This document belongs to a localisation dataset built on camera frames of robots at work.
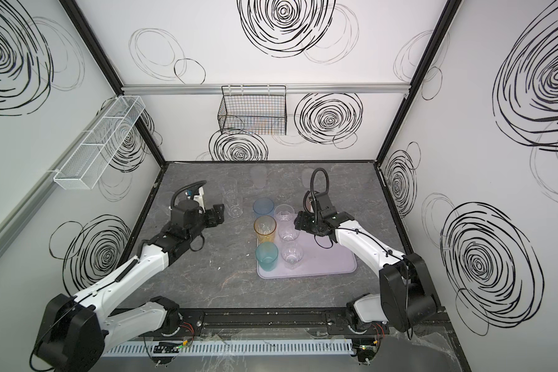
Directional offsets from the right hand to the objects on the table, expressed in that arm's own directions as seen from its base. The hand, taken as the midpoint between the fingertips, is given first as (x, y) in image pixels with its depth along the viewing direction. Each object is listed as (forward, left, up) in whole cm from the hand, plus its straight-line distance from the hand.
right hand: (298, 223), depth 86 cm
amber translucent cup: (0, +13, -3) cm, 13 cm away
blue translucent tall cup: (+6, +13, +2) cm, 15 cm away
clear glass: (+17, +29, -8) cm, 34 cm away
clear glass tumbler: (+9, +5, -6) cm, 12 cm away
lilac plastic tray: (-9, -10, -10) cm, 17 cm away
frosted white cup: (+29, +18, -4) cm, 34 cm away
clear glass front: (-9, +2, -8) cm, 12 cm away
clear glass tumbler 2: (+29, -5, -6) cm, 30 cm away
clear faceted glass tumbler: (0, +4, -5) cm, 7 cm away
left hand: (+3, +29, +7) cm, 30 cm away
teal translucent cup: (-10, +11, -6) cm, 16 cm away
